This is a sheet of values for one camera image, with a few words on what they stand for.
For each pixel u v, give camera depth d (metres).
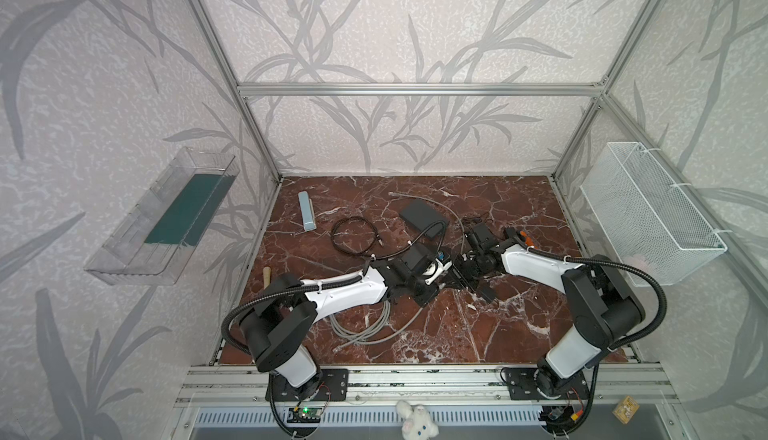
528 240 0.99
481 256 0.72
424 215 1.09
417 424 0.65
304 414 0.71
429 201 1.12
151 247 0.64
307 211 1.04
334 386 0.74
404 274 0.66
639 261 0.73
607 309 0.46
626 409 0.69
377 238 1.02
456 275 0.79
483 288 0.91
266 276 0.92
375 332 0.82
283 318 0.44
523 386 0.73
